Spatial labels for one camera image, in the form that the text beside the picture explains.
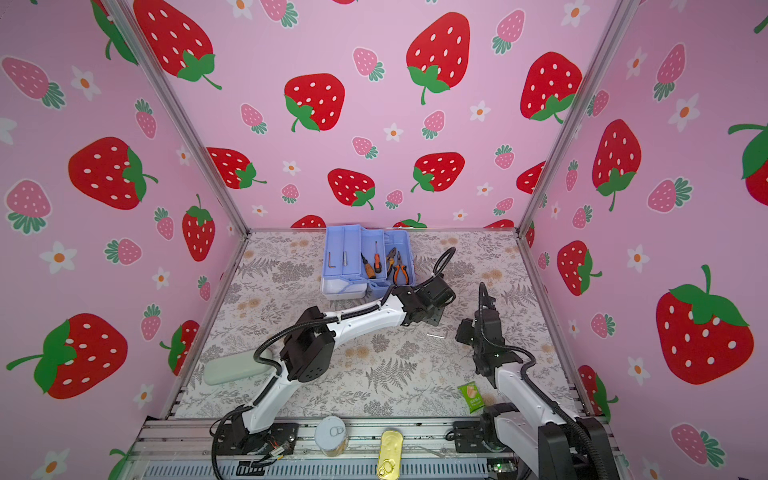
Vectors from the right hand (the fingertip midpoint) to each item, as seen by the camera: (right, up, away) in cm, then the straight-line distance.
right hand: (464, 320), depth 89 cm
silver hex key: (-43, +18, +9) cm, 48 cm away
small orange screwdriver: (-27, +18, +12) cm, 35 cm away
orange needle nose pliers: (-20, +15, +19) cm, 31 cm away
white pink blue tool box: (-32, +17, +11) cm, 38 cm away
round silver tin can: (-37, -24, -19) cm, 48 cm away
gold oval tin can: (-22, -27, -20) cm, 41 cm away
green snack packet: (0, -19, -9) cm, 21 cm away
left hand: (-8, +3, +2) cm, 9 cm away
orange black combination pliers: (-18, +15, +19) cm, 30 cm away
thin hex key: (-9, -6, +4) cm, 12 cm away
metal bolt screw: (-38, +19, +9) cm, 43 cm away
